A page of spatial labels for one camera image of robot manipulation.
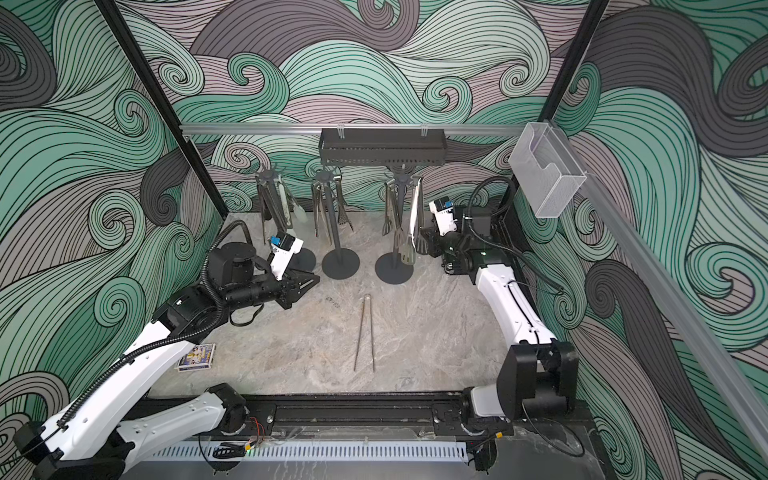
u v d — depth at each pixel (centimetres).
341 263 103
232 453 71
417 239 80
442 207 70
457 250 68
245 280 50
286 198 78
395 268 103
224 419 62
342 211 83
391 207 78
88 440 37
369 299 95
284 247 55
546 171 77
